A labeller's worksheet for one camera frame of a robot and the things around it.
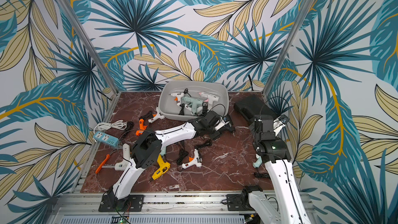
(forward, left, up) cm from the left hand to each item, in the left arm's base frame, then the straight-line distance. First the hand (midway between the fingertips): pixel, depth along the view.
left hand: (217, 130), depth 93 cm
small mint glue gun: (-17, -22, -4) cm, 28 cm away
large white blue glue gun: (-21, +52, -3) cm, 56 cm away
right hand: (-10, -19, +19) cm, 29 cm away
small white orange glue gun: (-17, +12, -5) cm, 21 cm away
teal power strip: (-5, +66, -4) cm, 67 cm away
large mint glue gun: (+23, +15, -1) cm, 27 cm away
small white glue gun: (+12, +38, -4) cm, 40 cm away
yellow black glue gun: (-21, +29, -4) cm, 36 cm away
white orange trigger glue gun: (+28, +26, -2) cm, 38 cm away
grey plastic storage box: (+21, +33, -5) cm, 40 cm away
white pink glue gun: (+29, +3, -3) cm, 29 cm away
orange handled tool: (-20, +63, -5) cm, 66 cm away
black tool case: (+20, -26, -3) cm, 33 cm away
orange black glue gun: (+3, +47, -4) cm, 47 cm away
